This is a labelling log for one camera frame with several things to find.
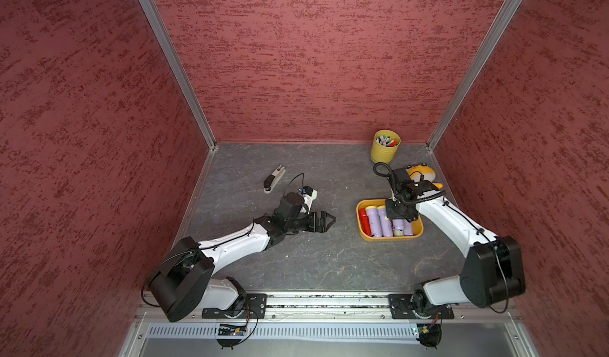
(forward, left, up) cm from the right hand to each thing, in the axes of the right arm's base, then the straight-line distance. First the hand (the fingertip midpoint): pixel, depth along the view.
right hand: (396, 216), depth 85 cm
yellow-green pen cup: (+33, -2, +4) cm, 33 cm away
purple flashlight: (-2, +8, -2) cm, 8 cm away
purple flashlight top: (-4, +1, +2) cm, 5 cm away
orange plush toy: (+22, -18, -2) cm, 29 cm away
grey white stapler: (+20, +48, -3) cm, 53 cm away
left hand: (-3, +27, +3) cm, 27 cm away
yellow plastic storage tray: (-3, -8, -3) cm, 9 cm away
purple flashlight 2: (-3, -5, -5) cm, 7 cm away
